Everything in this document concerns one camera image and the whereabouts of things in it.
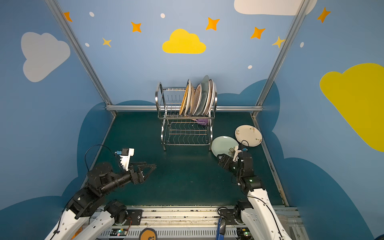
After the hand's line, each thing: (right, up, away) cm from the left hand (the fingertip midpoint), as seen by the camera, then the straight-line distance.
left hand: (152, 166), depth 65 cm
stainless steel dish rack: (+8, +16, +40) cm, 44 cm away
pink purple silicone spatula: (+25, +22, +47) cm, 57 cm away
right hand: (+36, +1, +17) cm, 40 cm away
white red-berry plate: (+60, +11, +46) cm, 76 cm away
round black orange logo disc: (-4, -34, +6) cm, 35 cm away
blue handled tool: (+31, -30, +2) cm, 43 cm away
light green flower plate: (+40, +5, +37) cm, 54 cm away
